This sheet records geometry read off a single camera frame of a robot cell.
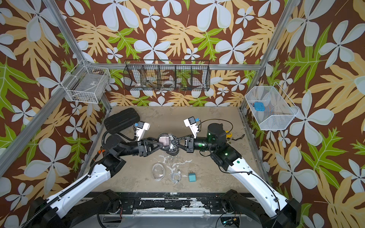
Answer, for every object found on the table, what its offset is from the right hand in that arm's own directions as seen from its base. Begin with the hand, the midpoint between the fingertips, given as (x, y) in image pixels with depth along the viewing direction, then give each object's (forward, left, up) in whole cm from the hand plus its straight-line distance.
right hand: (172, 144), depth 60 cm
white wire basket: (+42, +54, +2) cm, 68 cm away
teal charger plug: (-4, -10, -32) cm, 34 cm away
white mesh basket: (+22, -57, -3) cm, 61 cm away
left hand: (0, +4, 0) cm, 4 cm away
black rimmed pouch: (-1, 0, -2) cm, 2 cm away
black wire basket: (+56, +6, -2) cm, 56 cm away
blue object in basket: (+31, -52, -8) cm, 61 cm away
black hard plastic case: (+35, +41, -26) cm, 60 cm away
